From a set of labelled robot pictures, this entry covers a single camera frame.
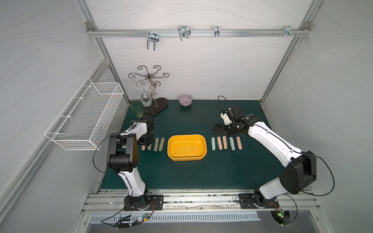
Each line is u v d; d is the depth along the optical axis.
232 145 0.95
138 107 1.01
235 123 0.68
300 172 0.42
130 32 0.77
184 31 0.77
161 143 0.95
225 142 0.96
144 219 0.68
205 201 0.75
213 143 0.95
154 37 0.78
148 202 0.72
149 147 0.93
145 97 0.93
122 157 0.49
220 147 0.93
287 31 0.76
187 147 0.94
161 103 1.19
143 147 0.91
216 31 0.78
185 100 1.18
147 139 0.77
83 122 0.69
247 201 0.73
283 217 0.72
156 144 0.95
